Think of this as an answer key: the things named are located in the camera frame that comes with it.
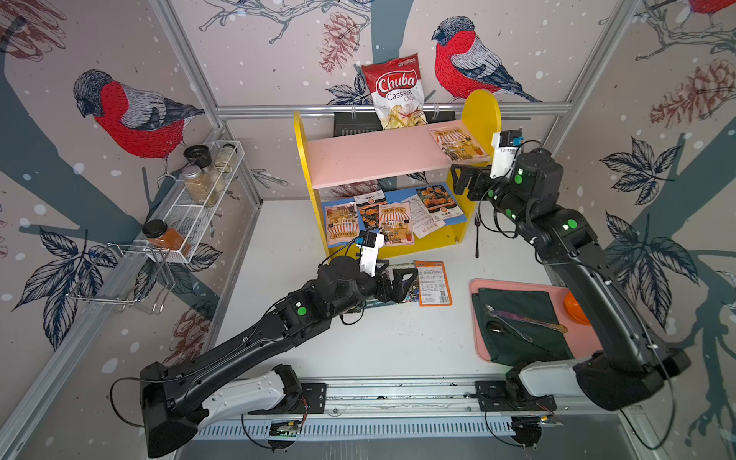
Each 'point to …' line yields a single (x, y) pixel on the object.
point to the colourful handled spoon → (490, 310)
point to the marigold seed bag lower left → (368, 205)
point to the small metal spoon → (498, 328)
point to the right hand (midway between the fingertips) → (466, 164)
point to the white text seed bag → (423, 222)
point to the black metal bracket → (364, 122)
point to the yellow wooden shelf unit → (390, 188)
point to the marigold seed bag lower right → (438, 202)
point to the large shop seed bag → (342, 223)
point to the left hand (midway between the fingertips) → (409, 265)
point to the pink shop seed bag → (395, 223)
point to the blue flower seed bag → (413, 294)
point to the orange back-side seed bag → (433, 285)
